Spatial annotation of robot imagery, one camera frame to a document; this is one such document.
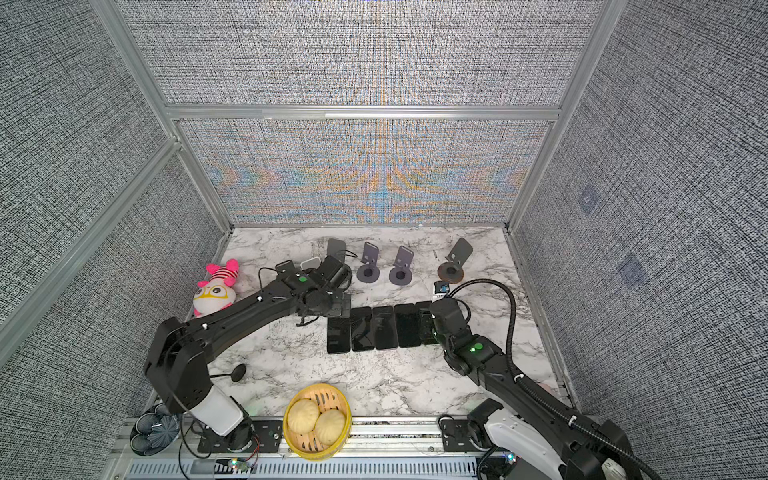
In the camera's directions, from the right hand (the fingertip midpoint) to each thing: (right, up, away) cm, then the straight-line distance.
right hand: (426, 309), depth 83 cm
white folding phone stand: (-35, +12, +11) cm, 39 cm away
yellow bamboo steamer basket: (-30, -30, -12) cm, 44 cm away
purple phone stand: (-6, +8, +23) cm, 25 cm away
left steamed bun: (-31, -23, -12) cm, 40 cm away
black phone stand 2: (-1, -2, -11) cm, 11 cm away
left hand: (-25, -1, +2) cm, 25 cm away
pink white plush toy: (-63, +4, +10) cm, 64 cm away
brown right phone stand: (+12, +9, +23) cm, 28 cm away
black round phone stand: (-43, +11, +11) cm, 45 cm away
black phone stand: (-12, -7, +10) cm, 17 cm away
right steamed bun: (-24, -24, -14) cm, 37 cm away
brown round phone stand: (-27, +17, +18) cm, 37 cm away
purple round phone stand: (-17, +9, +22) cm, 29 cm away
